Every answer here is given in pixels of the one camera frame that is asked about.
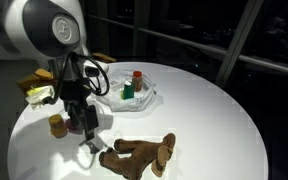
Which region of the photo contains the grey horizontal window rail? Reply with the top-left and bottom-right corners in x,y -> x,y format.
87,13 -> 288,79

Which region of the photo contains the brown plush animal toy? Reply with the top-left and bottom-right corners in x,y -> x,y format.
98,132 -> 177,180

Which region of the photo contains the grey vertical window post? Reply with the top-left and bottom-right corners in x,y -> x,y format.
132,0 -> 152,63

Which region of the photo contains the dark diagonal window brace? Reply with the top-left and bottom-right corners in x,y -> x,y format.
215,0 -> 266,86

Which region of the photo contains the green plastic block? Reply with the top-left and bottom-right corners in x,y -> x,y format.
122,79 -> 136,100

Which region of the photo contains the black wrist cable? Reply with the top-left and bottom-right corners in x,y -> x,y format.
52,51 -> 111,106

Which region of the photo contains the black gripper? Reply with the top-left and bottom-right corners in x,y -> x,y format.
61,80 -> 100,142

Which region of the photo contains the white translucent plastic bag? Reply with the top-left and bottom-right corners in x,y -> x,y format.
95,68 -> 158,113

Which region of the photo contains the yellow play-doh can without lid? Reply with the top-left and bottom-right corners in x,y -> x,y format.
48,113 -> 68,138

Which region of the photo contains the brown spice jar red lid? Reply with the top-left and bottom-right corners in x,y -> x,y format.
132,70 -> 144,93

